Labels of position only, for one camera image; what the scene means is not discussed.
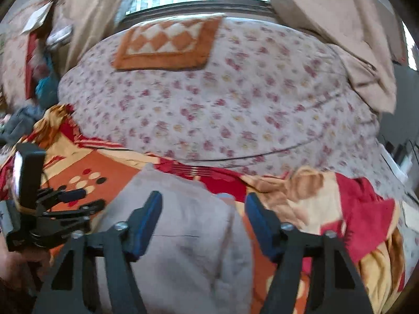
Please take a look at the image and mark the beige zip jacket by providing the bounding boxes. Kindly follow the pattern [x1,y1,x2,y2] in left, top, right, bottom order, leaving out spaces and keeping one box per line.
[96,165,253,313]

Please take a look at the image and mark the person's left hand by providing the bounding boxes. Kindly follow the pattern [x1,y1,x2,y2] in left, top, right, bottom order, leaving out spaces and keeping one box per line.
[1,235,51,290]

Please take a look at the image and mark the orange red yellow blanket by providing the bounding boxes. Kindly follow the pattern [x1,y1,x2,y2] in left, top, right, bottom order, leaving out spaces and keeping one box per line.
[0,103,409,314]

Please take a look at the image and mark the blue cloth pile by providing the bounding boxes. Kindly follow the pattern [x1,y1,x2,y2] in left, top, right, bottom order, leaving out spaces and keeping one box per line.
[35,53,60,110]

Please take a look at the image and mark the floral white quilt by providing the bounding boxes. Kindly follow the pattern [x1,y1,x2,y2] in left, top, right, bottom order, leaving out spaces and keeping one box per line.
[58,18,408,201]

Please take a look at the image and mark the beige left curtain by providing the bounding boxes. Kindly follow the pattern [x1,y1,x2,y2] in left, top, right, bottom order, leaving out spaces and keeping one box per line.
[60,0,123,72]

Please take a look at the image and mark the beige curtain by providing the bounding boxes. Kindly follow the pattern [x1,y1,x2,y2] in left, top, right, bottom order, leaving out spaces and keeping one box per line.
[270,0,397,114]
[60,0,123,72]

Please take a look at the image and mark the orange checkered pillow towel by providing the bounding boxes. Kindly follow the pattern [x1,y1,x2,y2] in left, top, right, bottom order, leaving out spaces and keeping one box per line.
[113,13,225,70]

